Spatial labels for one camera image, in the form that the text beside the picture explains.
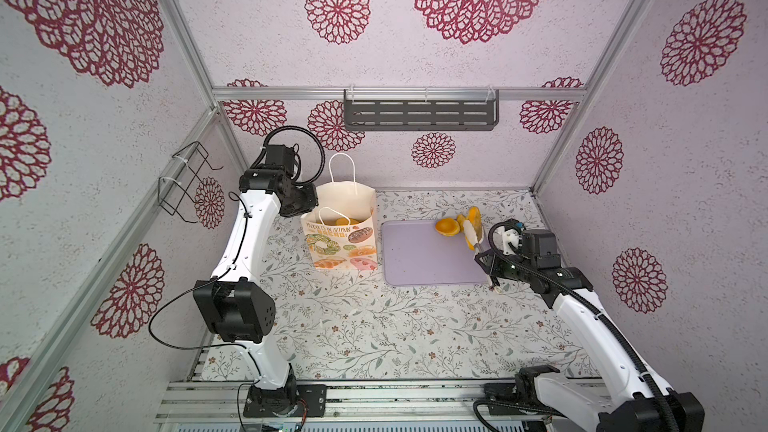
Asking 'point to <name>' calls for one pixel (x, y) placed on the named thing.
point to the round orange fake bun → (447, 226)
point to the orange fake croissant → (474, 217)
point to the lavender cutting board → (416, 253)
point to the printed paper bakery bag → (343, 232)
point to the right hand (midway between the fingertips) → (480, 253)
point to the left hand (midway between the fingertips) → (313, 209)
